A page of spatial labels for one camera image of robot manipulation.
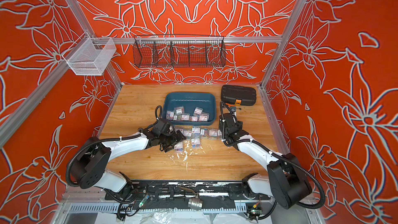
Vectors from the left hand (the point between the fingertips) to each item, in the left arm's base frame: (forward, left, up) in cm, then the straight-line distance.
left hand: (183, 141), depth 86 cm
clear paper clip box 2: (+5, -2, -1) cm, 6 cm away
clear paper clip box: (+9, +3, -1) cm, 9 cm away
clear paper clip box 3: (+7, -7, -2) cm, 10 cm away
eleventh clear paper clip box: (0, -7, -2) cm, 7 cm away
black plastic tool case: (+37, -34, +2) cm, 50 cm away
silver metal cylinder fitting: (-29, -9, 0) cm, 31 cm away
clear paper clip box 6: (+6, -21, -1) cm, 22 cm away
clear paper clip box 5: (+6, -17, -1) cm, 18 cm away
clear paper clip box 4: (+6, -12, -1) cm, 13 cm away
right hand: (+12, -26, +6) cm, 30 cm away
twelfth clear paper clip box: (-4, +2, -1) cm, 5 cm away
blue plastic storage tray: (+25, -1, -2) cm, 25 cm away
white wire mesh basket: (+38, +60, +28) cm, 77 cm away
